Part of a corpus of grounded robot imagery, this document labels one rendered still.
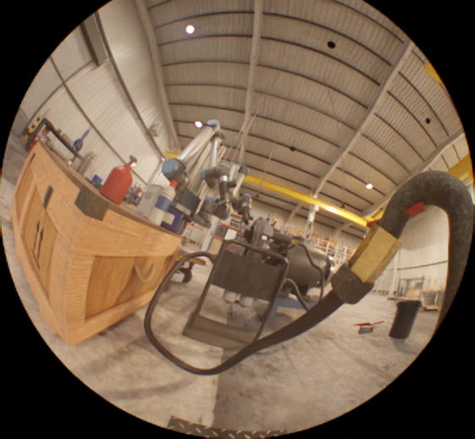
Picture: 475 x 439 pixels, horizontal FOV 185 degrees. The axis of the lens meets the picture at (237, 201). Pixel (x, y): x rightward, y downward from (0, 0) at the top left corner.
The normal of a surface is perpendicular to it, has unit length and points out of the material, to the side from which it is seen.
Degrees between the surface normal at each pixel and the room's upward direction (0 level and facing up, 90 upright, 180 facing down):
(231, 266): 90
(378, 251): 109
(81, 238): 90
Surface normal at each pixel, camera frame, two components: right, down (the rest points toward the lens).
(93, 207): 0.93, 0.37
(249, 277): 0.11, -0.33
